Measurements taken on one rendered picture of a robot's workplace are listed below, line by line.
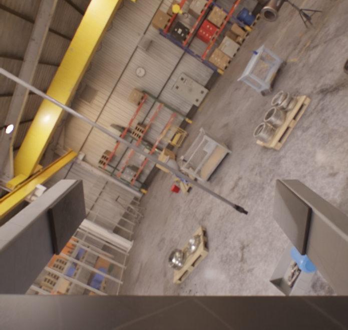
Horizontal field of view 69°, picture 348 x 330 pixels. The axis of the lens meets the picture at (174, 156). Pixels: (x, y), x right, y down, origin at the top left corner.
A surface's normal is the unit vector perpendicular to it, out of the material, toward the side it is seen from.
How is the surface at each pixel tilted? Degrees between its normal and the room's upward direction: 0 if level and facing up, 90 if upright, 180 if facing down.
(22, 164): 90
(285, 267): 90
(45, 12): 90
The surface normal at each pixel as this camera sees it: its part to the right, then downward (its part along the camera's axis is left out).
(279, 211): -1.00, 0.00
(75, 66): 0.04, 0.27
